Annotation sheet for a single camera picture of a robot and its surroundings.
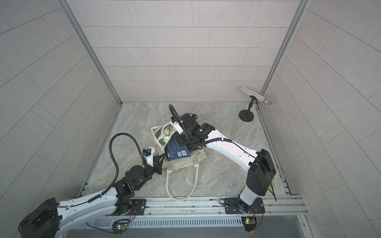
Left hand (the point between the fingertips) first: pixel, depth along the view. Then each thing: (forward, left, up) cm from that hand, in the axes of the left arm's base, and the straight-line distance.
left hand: (168, 154), depth 78 cm
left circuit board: (-30, +18, -7) cm, 36 cm away
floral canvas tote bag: (+7, +3, +10) cm, 12 cm away
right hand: (+7, -5, +7) cm, 11 cm away
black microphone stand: (+35, -52, -8) cm, 63 cm away
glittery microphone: (+31, -54, +13) cm, 63 cm away
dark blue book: (+2, -3, 0) cm, 4 cm away
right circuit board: (-29, -40, -10) cm, 50 cm away
